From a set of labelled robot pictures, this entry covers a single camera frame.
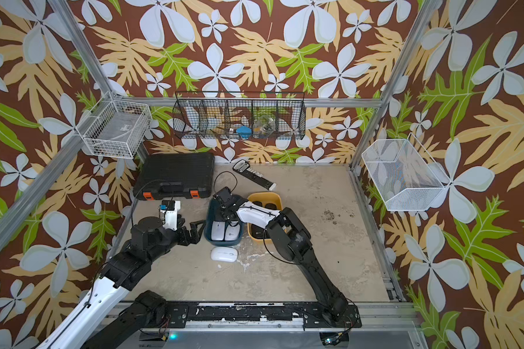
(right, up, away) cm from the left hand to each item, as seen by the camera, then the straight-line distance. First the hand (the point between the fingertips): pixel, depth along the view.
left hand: (196, 218), depth 74 cm
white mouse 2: (+4, -8, +19) cm, 21 cm away
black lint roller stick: (+12, +22, +45) cm, 52 cm away
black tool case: (-27, +17, +34) cm, 46 cm away
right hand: (+2, -2, +26) cm, 26 cm away
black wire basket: (+13, +44, +25) cm, 52 cm away
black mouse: (+21, -8, +17) cm, 28 cm away
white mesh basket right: (+77, +14, +6) cm, 78 cm away
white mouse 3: (+7, -16, +13) cm, 22 cm away
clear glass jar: (+24, +38, +21) cm, 49 cm away
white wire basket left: (-37, +35, +13) cm, 52 cm away
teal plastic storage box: (0, -4, +19) cm, 19 cm away
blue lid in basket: (+15, +35, +20) cm, 43 cm away
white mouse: (+10, -9, +17) cm, 22 cm away
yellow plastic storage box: (+24, +6, +29) cm, 38 cm away
